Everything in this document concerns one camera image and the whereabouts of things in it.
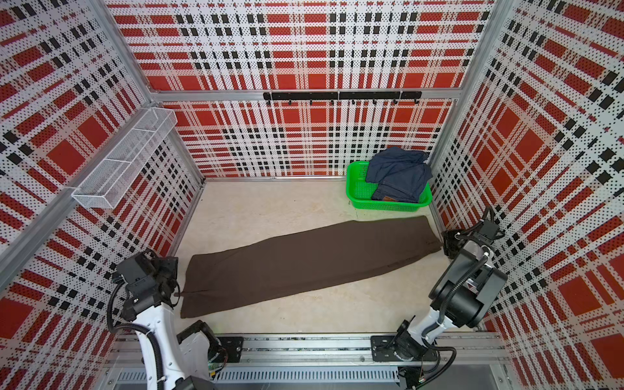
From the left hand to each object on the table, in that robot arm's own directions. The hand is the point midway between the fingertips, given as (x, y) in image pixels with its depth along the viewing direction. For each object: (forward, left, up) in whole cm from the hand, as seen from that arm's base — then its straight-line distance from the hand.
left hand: (180, 259), depth 77 cm
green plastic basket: (+44, -64, -17) cm, 79 cm away
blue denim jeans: (+46, -82, -7) cm, 95 cm away
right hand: (+13, -93, -7) cm, 94 cm away
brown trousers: (-2, -6, -13) cm, 15 cm away
